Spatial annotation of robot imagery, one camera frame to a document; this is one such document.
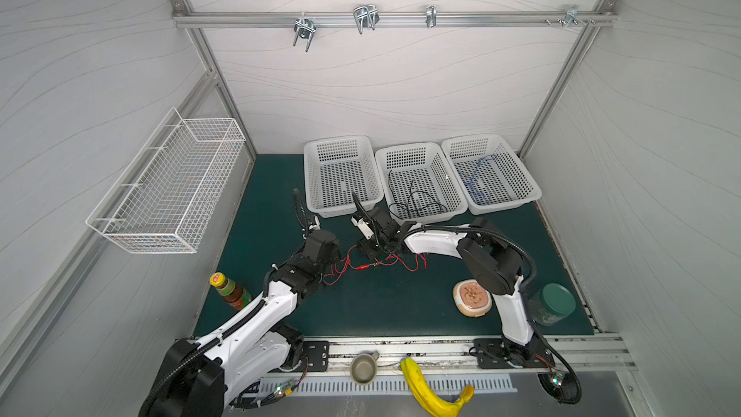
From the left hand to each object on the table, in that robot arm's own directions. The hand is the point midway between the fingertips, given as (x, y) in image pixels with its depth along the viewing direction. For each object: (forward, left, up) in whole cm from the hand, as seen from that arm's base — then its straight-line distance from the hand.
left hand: (332, 236), depth 86 cm
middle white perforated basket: (+29, -29, -10) cm, 42 cm away
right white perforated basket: (+36, -58, -10) cm, 68 cm away
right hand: (+5, -9, -9) cm, 13 cm away
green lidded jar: (-18, -58, +1) cm, 61 cm away
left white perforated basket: (+36, +5, -8) cm, 37 cm away
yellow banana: (-38, -26, -4) cm, 46 cm away
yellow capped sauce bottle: (-18, +23, +2) cm, 30 cm away
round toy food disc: (-15, -41, -7) cm, 44 cm away
